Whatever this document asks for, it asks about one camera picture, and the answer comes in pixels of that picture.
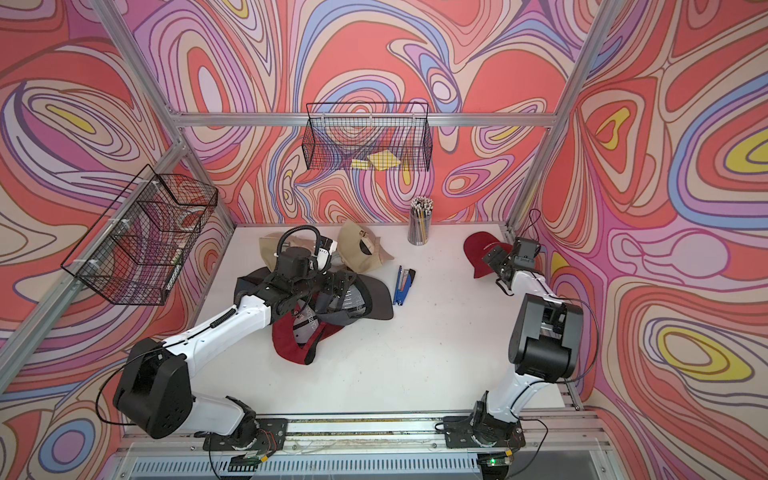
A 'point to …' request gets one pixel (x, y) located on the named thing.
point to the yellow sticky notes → (377, 161)
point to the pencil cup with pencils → (421, 208)
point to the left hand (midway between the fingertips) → (346, 270)
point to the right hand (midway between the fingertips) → (497, 267)
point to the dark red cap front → (296, 334)
